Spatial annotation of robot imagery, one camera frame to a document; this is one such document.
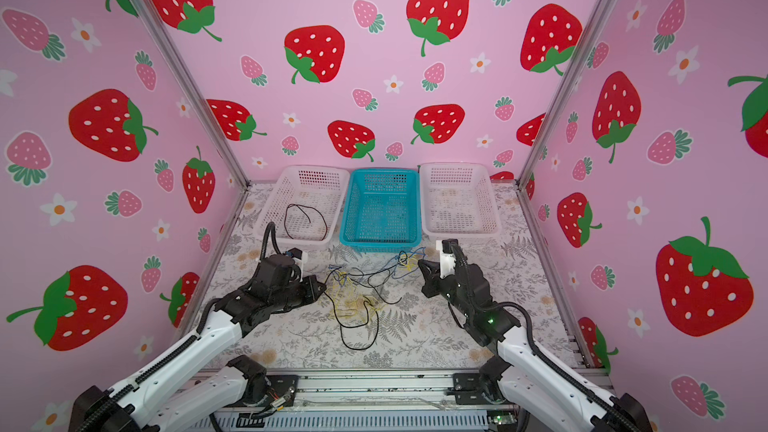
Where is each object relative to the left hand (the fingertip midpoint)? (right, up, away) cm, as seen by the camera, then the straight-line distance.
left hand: (328, 285), depth 80 cm
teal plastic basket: (+13, +20, +34) cm, 42 cm away
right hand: (+25, +7, -3) cm, 26 cm away
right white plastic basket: (+43, +25, +35) cm, 61 cm away
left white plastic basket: (-17, +23, +33) cm, 43 cm away
